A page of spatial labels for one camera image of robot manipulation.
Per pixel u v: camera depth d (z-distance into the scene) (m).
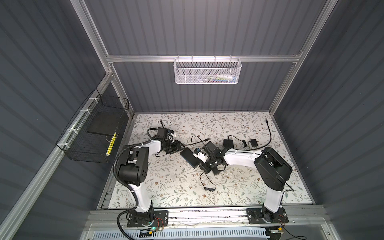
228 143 1.01
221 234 0.77
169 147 0.85
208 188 0.83
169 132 0.94
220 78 0.92
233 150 0.67
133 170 0.50
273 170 0.53
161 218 0.73
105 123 0.75
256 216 0.72
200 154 0.84
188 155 0.93
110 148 0.68
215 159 0.71
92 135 0.73
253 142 1.03
